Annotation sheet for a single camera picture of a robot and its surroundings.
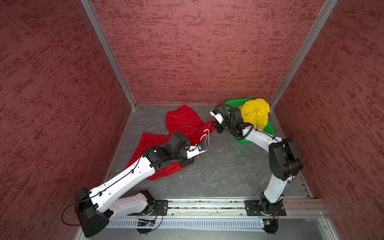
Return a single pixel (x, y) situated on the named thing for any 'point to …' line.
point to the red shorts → (180, 120)
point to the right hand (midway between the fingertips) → (211, 123)
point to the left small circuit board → (144, 222)
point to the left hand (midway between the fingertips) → (192, 155)
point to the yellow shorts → (255, 111)
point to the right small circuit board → (270, 226)
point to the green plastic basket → (237, 103)
